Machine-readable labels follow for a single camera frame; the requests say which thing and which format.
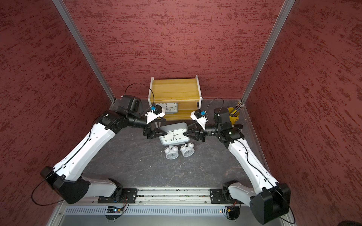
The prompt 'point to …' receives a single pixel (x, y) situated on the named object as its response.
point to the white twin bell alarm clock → (171, 152)
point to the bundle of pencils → (239, 106)
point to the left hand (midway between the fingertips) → (162, 128)
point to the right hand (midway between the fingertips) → (185, 133)
